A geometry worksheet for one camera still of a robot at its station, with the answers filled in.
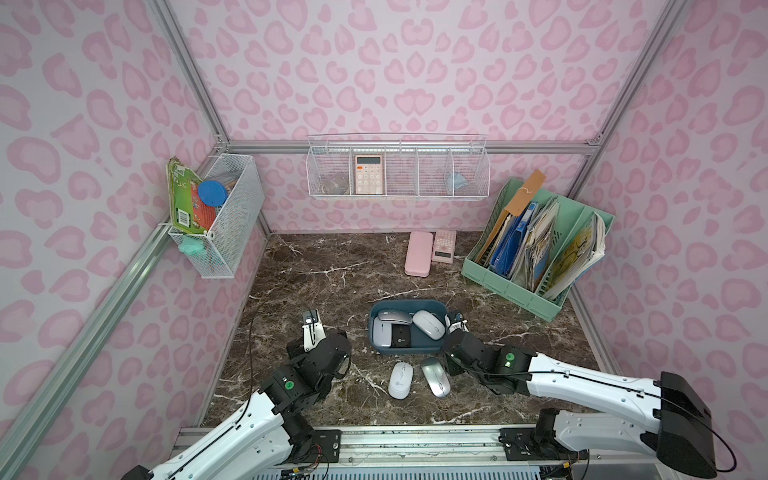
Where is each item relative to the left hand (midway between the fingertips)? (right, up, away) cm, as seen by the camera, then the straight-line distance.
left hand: (324, 330), depth 78 cm
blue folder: (+55, +23, +17) cm, 62 cm away
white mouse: (+20, -15, +3) cm, 25 cm away
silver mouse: (+30, -14, +4) cm, 33 cm away
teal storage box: (+14, +4, +17) cm, 23 cm away
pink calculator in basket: (+10, +45, +15) cm, 49 cm away
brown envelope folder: (+51, +33, +2) cm, 60 cm away
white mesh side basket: (-25, +20, -5) cm, 32 cm away
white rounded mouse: (+29, -2, +14) cm, 32 cm away
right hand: (+32, -5, +2) cm, 32 cm away
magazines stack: (+59, +17, +10) cm, 62 cm away
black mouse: (+20, -4, +12) cm, 24 cm away
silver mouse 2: (+21, 0, +17) cm, 27 cm away
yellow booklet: (+71, +21, +2) cm, 74 cm away
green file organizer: (+74, +29, +17) cm, 82 cm away
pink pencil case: (+27, +20, +32) cm, 47 cm away
